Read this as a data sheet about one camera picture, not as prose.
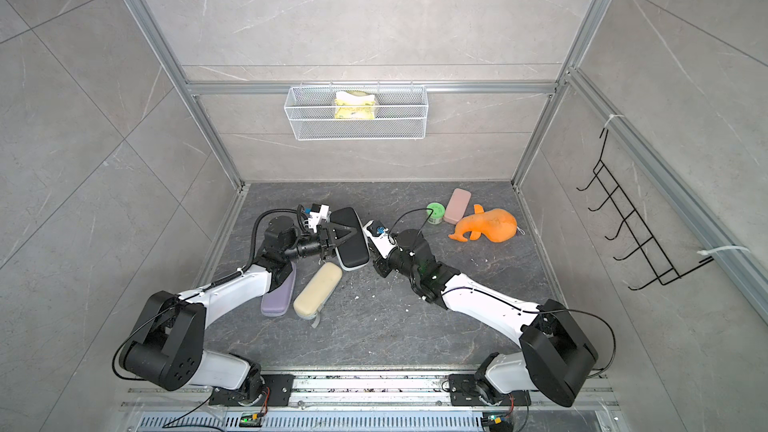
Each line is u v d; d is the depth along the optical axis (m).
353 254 0.75
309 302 0.86
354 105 0.88
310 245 0.73
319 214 0.78
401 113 1.01
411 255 0.59
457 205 1.10
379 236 0.67
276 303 0.85
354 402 0.73
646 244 0.63
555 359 0.41
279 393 0.73
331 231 0.73
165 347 0.43
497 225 0.98
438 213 1.04
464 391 0.73
